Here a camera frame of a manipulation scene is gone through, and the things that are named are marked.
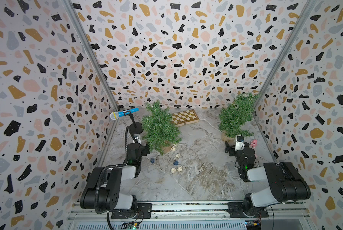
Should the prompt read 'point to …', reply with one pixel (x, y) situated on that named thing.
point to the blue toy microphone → (115, 115)
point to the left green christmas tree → (161, 132)
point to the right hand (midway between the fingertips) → (236, 140)
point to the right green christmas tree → (232, 118)
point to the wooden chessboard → (187, 117)
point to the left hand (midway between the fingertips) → (140, 142)
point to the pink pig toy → (253, 143)
